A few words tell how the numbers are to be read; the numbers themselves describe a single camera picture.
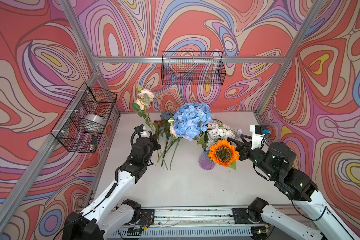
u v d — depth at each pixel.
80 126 0.74
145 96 0.74
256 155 0.52
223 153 0.53
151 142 0.60
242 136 0.64
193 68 0.97
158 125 1.05
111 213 0.56
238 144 0.53
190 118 0.55
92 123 0.70
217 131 0.68
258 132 0.51
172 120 0.62
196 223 0.73
